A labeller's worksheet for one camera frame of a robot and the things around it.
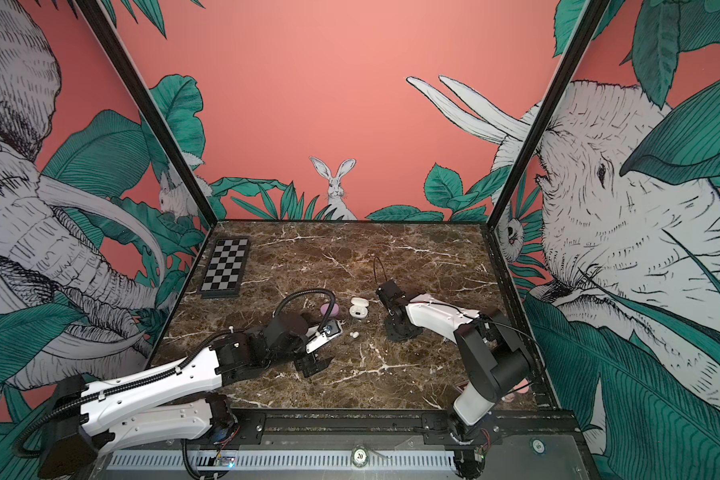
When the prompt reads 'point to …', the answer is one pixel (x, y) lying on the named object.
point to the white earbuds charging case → (359, 308)
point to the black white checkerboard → (223, 275)
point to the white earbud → (354, 334)
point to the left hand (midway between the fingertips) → (326, 334)
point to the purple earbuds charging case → (334, 311)
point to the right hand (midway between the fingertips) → (398, 330)
